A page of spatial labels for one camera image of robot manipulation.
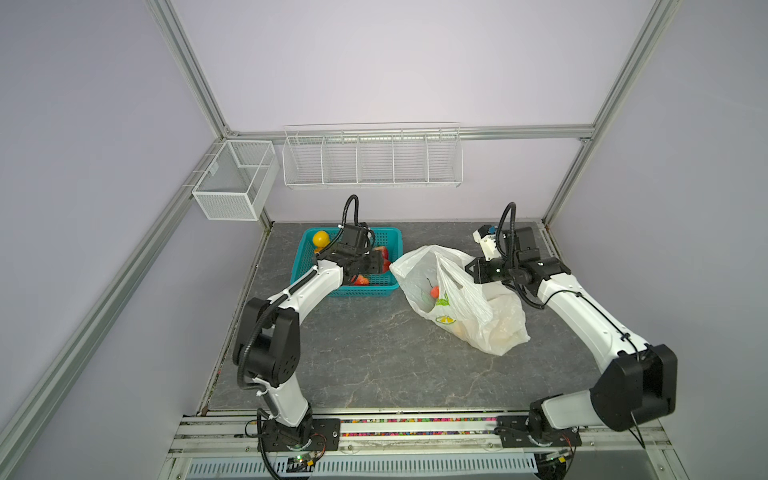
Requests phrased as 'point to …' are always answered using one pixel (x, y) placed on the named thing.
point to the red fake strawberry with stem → (361, 281)
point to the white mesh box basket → (239, 185)
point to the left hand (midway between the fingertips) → (376, 262)
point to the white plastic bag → (444, 287)
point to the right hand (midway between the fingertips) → (468, 269)
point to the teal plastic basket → (389, 240)
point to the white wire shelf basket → (372, 155)
